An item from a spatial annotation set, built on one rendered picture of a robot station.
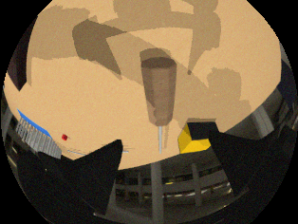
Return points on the blue flat strip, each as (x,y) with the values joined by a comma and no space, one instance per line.
(39,128)

